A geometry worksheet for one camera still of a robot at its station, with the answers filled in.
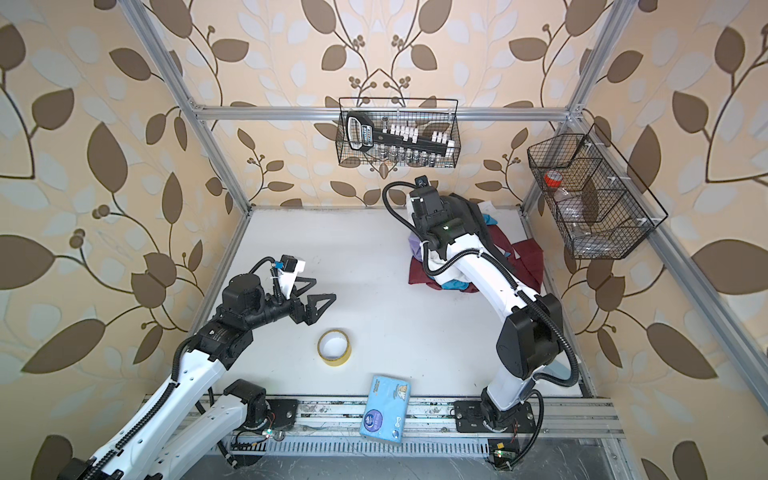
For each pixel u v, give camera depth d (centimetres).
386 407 71
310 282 76
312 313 64
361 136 87
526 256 104
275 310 62
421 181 71
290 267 63
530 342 44
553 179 87
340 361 82
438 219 62
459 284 93
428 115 91
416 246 104
